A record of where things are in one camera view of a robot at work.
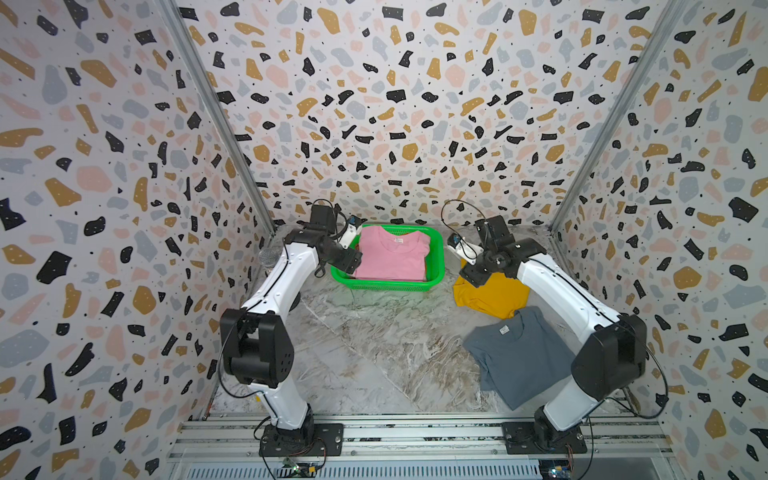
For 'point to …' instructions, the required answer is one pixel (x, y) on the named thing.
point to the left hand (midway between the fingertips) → (350, 254)
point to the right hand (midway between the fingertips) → (471, 262)
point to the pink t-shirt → (389, 257)
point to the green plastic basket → (348, 279)
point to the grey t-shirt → (520, 357)
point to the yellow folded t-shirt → (500, 297)
